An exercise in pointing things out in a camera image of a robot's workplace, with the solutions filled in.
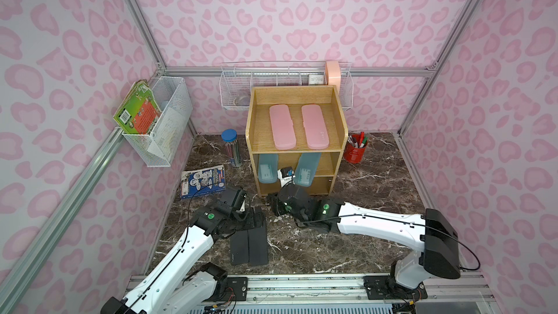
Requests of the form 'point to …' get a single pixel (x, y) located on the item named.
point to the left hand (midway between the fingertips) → (254, 216)
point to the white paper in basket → (168, 129)
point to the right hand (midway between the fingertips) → (271, 196)
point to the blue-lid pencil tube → (229, 137)
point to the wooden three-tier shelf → (300, 127)
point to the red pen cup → (354, 148)
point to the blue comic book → (197, 182)
